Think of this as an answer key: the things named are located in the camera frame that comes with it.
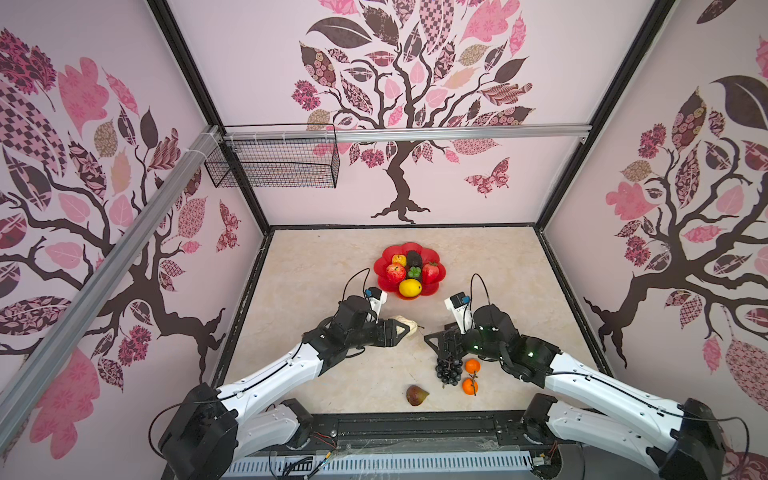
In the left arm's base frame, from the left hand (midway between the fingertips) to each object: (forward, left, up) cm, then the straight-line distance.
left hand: (400, 335), depth 78 cm
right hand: (-1, -9, +3) cm, 9 cm away
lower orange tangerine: (-10, -19, -10) cm, 23 cm away
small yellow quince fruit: (+32, -1, -6) cm, 33 cm away
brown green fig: (-13, -4, -9) cm, 16 cm away
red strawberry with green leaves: (+26, -12, -7) cm, 30 cm away
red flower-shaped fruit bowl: (+35, -11, -9) cm, 37 cm away
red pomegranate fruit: (+26, +1, -6) cm, 26 cm away
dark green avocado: (+34, -6, -9) cm, 35 cm away
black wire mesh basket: (+52, +40, +22) cm, 69 cm away
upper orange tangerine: (-5, -20, -9) cm, 22 cm away
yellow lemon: (+19, -4, -5) cm, 20 cm away
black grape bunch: (-7, -14, -9) cm, 18 cm away
